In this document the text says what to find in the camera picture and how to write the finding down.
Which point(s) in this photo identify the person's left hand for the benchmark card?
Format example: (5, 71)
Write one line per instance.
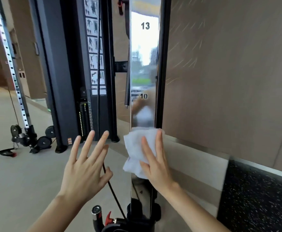
(83, 176)

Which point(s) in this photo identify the person's right hand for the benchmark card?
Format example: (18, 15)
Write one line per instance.
(159, 173)

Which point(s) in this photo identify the white cleaning cloth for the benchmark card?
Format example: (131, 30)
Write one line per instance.
(133, 147)

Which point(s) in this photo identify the person's right forearm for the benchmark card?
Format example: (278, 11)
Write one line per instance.
(194, 212)

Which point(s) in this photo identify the black straight attachment bar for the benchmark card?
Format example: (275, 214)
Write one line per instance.
(127, 89)

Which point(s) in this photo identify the black adjustable pulley carriage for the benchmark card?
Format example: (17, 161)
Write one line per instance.
(121, 225)
(44, 142)

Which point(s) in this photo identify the black weight stack plates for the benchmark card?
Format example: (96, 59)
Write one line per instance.
(84, 120)

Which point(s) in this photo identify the black weight stack cover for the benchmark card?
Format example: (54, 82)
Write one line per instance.
(56, 70)

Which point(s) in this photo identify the strip of exercise pictogram stickers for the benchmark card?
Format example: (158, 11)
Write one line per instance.
(92, 26)

